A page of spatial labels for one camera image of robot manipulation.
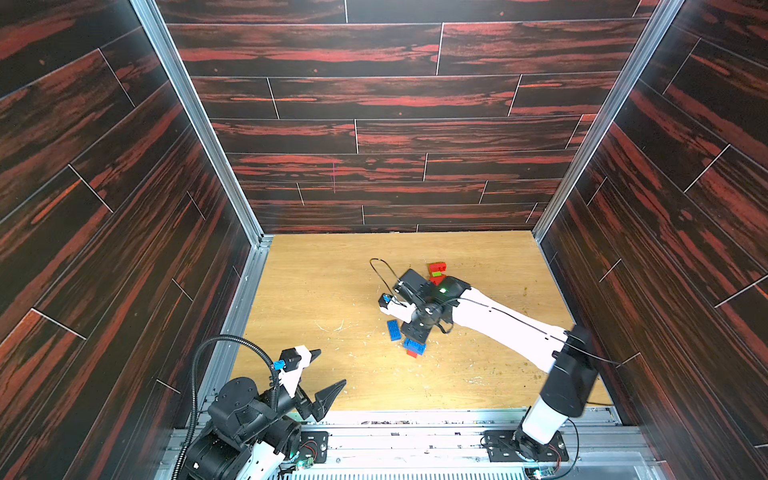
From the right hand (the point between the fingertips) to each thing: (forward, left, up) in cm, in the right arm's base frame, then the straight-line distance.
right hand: (416, 322), depth 82 cm
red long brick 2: (+24, -9, -11) cm, 28 cm away
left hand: (-18, +19, +11) cm, 29 cm away
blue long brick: (-5, -1, -7) cm, 8 cm away
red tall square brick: (-4, 0, -11) cm, 12 cm away
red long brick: (+28, -10, -10) cm, 32 cm away
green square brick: (+26, -9, -10) cm, 29 cm away
